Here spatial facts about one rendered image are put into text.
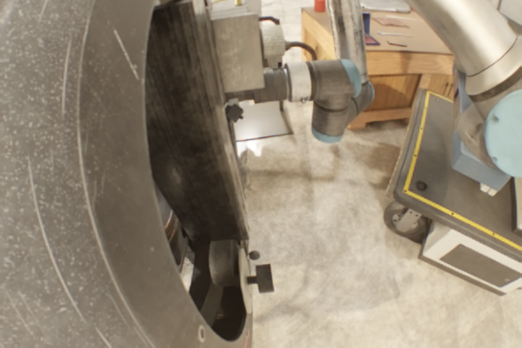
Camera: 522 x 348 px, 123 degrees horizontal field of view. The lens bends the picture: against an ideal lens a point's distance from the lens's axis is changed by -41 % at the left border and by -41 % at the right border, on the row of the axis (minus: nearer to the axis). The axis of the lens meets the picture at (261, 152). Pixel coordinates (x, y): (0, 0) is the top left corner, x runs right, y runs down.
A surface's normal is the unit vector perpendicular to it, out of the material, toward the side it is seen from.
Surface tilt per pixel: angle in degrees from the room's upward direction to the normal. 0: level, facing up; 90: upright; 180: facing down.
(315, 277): 0
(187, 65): 87
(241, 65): 87
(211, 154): 87
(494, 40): 66
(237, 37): 87
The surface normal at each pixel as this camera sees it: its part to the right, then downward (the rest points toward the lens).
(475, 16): -0.51, 0.32
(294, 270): -0.08, -0.68
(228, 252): -0.10, -0.82
